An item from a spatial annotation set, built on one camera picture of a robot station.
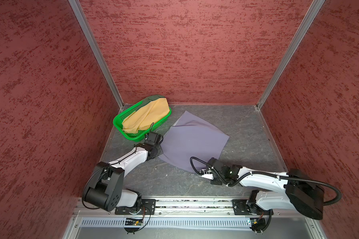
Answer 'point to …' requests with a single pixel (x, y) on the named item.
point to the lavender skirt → (190, 137)
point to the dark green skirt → (148, 99)
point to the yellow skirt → (146, 115)
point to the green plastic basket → (117, 121)
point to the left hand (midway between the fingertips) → (157, 153)
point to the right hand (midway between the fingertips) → (211, 174)
